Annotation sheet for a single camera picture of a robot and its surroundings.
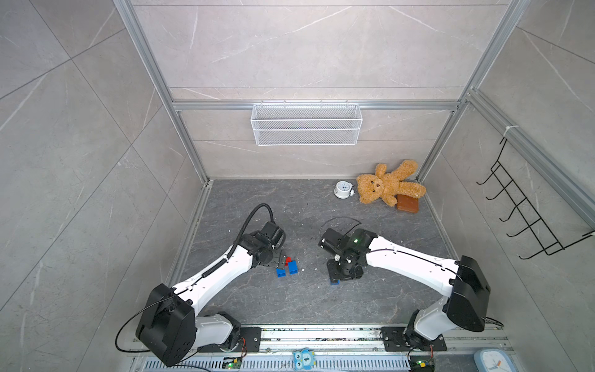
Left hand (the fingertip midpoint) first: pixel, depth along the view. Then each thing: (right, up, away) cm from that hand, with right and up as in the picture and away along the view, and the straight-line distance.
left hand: (273, 253), depth 84 cm
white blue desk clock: (+69, -28, -16) cm, 76 cm away
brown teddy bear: (+52, +26, +23) cm, 63 cm away
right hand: (+23, -7, -7) cm, 25 cm away
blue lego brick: (+7, -7, +6) cm, 12 cm away
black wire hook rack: (+76, +9, -24) cm, 80 cm away
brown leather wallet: (+61, +18, +23) cm, 67 cm away
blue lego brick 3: (+24, -12, +2) cm, 27 cm away
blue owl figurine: (+11, -29, -16) cm, 35 cm away
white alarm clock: (+31, +25, +26) cm, 47 cm away
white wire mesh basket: (+21, +54, +17) cm, 60 cm away
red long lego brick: (+5, -5, +10) cm, 12 cm away
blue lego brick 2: (+2, -8, +3) cm, 9 cm away
